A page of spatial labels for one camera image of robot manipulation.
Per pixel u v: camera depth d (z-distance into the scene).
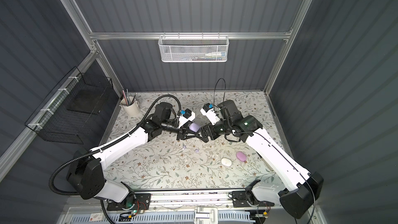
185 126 0.67
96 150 0.45
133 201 0.72
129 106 0.99
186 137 0.68
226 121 0.54
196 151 0.89
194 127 0.69
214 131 0.61
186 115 0.64
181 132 0.65
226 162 0.85
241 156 0.88
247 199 0.68
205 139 0.61
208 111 0.63
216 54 0.91
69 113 0.73
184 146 0.91
